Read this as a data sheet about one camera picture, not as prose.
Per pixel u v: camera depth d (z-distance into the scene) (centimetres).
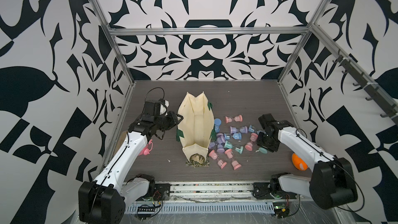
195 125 96
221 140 84
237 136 89
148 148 87
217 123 88
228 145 86
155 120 65
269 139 71
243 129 92
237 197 73
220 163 80
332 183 40
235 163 81
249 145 86
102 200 38
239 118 96
